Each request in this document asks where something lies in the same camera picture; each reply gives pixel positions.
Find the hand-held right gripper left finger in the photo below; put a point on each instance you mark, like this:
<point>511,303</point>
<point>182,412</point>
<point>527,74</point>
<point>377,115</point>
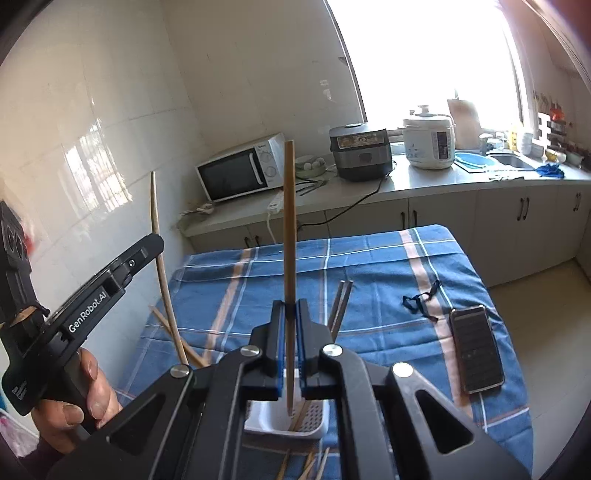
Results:
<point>280,341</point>

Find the bowl of white eggs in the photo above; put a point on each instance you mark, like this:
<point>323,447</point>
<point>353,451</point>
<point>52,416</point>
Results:
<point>310,168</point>

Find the person's left hand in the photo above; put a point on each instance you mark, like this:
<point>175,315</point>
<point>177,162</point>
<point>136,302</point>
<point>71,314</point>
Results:
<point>99,397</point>

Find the white electric pressure cooker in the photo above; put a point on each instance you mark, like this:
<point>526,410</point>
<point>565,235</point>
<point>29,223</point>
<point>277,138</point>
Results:
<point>427,143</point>

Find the kitchen window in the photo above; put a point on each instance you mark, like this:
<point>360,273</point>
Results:
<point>425,60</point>

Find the black smartphone with brown case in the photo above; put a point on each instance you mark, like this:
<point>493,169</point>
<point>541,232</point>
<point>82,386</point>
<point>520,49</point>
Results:
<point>475,350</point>

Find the steel kitchen sink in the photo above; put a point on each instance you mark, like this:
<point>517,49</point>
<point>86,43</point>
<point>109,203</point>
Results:
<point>512,160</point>

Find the pile of bamboo chopsticks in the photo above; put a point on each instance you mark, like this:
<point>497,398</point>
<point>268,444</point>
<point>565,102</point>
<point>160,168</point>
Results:
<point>196,357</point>

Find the white power strip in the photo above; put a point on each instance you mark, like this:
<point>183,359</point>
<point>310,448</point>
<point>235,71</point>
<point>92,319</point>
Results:
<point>275,201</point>

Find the black rice cooker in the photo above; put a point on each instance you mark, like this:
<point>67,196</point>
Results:
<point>360,157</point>

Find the white spice rack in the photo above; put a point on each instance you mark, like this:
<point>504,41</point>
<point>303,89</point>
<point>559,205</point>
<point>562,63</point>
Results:
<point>551,134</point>

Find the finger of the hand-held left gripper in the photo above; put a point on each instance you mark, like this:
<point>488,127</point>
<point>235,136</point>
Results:
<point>138,258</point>

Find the white microwave oven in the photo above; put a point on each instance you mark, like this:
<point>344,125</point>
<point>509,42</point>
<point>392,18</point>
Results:
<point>231,177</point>

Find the chrome sink faucet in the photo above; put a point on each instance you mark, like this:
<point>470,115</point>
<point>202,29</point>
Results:
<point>489,143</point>

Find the yellow bottle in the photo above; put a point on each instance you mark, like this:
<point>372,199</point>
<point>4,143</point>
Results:
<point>514,137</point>

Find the long bamboo chopstick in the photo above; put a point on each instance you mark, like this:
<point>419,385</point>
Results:
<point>289,221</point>
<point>170,304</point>

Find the white plastic utensil holder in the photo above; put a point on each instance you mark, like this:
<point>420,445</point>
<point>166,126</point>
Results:
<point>272,422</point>

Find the stack of white bowls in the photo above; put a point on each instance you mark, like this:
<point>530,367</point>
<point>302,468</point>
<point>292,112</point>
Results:
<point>526,144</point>

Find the blue plaid tablecloth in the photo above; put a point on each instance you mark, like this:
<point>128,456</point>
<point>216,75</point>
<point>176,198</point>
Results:
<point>369,258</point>

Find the wooden cutting board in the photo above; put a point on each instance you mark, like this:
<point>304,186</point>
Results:
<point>464,124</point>

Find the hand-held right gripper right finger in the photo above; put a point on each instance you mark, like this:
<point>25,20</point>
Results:
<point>301,341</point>

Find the white kitchen base cabinets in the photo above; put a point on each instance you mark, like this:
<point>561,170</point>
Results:
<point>498,230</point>

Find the blue dish cloth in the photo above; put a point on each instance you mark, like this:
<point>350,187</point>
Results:
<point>550,170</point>

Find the blue drain tray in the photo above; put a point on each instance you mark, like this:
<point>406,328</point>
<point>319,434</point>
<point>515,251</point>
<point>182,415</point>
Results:
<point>475,161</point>

